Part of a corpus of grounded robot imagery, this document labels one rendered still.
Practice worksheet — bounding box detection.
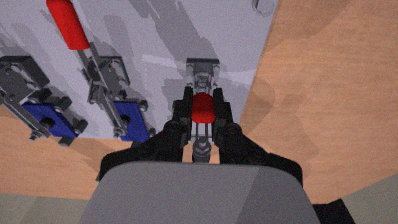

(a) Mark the toggle clamp with red handle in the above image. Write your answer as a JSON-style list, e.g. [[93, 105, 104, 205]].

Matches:
[[0, 56, 56, 142]]

